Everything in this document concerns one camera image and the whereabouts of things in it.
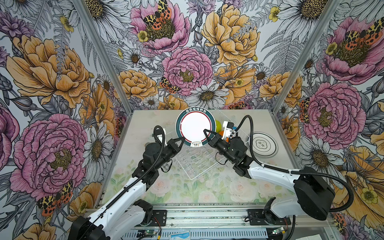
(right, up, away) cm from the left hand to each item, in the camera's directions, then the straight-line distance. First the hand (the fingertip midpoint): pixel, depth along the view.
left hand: (186, 142), depth 75 cm
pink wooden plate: (+2, +9, 0) cm, 9 cm away
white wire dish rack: (+4, -14, +17) cm, 23 cm away
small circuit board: (-18, -42, -4) cm, 46 cm away
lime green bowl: (+15, +8, -4) cm, 18 cm away
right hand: (+8, +3, 0) cm, 9 cm away
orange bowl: (+19, +2, -5) cm, 20 cm away
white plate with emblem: (+49, -5, +25) cm, 55 cm away
